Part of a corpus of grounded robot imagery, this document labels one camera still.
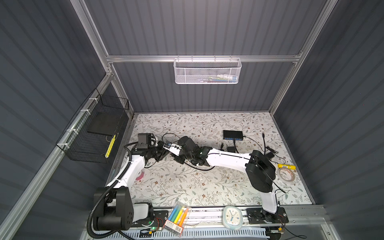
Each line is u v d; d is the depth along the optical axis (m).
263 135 1.06
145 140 0.67
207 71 1.24
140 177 0.85
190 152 0.64
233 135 1.06
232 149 0.99
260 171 0.52
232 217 0.72
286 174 0.89
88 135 0.72
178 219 0.73
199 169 0.87
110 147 0.69
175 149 0.72
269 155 0.95
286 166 0.89
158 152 0.74
